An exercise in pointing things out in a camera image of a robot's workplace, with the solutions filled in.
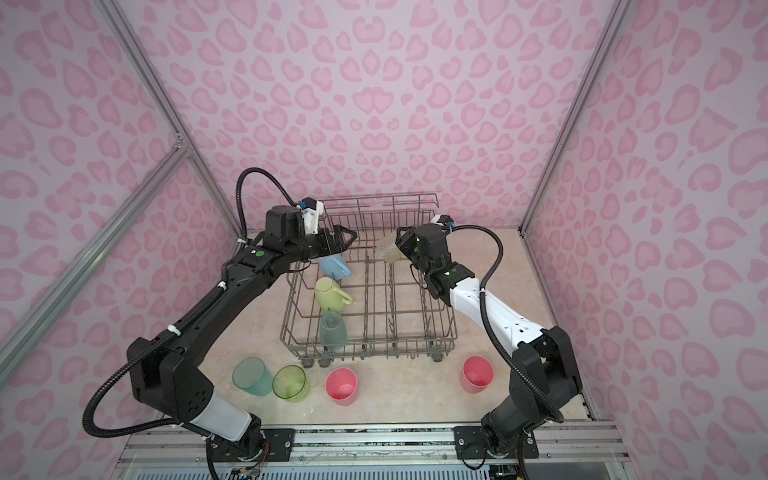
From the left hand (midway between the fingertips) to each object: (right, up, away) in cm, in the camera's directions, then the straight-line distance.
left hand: (346, 231), depth 78 cm
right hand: (+14, +1, +3) cm, 15 cm away
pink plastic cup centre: (-2, -41, +4) cm, 42 cm away
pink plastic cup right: (+35, -39, +6) cm, 53 cm away
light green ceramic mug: (-6, -18, +10) cm, 21 cm away
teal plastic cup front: (-26, -38, +3) cm, 47 cm away
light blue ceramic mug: (-6, -10, +17) cm, 21 cm away
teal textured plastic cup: (-4, -27, +3) cm, 27 cm away
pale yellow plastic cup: (+11, -5, +3) cm, 12 cm away
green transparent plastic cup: (-16, -41, +4) cm, 44 cm away
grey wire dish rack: (+3, -20, +18) cm, 27 cm away
